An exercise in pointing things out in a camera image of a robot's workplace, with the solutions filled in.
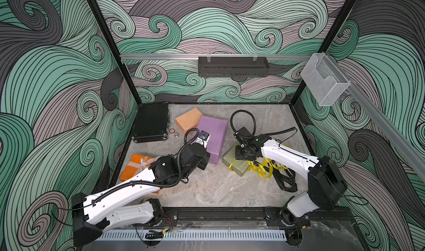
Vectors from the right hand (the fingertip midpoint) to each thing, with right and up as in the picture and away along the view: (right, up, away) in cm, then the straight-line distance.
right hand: (237, 156), depth 86 cm
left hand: (-16, +8, -16) cm, 24 cm away
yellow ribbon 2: (-4, -5, -2) cm, 7 cm away
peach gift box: (-27, +19, +17) cm, 38 cm away
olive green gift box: (+1, -5, -2) cm, 5 cm away
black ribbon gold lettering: (+26, -13, -2) cm, 29 cm away
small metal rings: (-39, +12, +18) cm, 45 cm away
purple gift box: (-10, +14, +6) cm, 18 cm away
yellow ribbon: (+16, -7, +2) cm, 17 cm away
